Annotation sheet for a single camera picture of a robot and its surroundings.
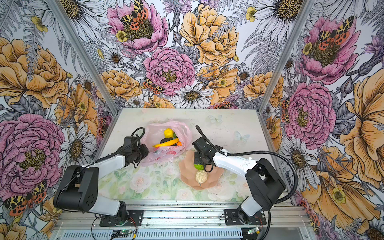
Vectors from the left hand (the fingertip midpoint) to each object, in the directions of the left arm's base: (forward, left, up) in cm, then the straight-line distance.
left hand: (149, 154), depth 94 cm
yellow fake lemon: (+14, -11, +2) cm, 18 cm away
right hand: (-8, -31, +3) cm, 32 cm away
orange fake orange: (+6, -19, +2) cm, 20 cm away
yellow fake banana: (+6, -11, +3) cm, 13 cm away
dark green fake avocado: (+10, -9, +2) cm, 14 cm away
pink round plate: (-11, -24, -3) cm, 26 cm away
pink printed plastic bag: (+16, 0, -1) cm, 16 cm away
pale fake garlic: (-16, -31, +4) cm, 36 cm away
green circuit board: (-40, +6, -3) cm, 40 cm away
